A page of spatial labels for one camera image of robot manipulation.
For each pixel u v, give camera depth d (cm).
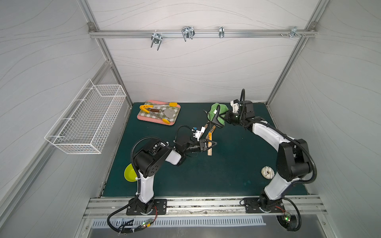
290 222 71
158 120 110
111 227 66
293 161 47
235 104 84
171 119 108
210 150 79
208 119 91
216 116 89
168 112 114
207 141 80
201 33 78
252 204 73
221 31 78
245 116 72
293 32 77
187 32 77
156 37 79
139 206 64
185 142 71
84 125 69
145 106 115
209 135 82
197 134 81
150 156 53
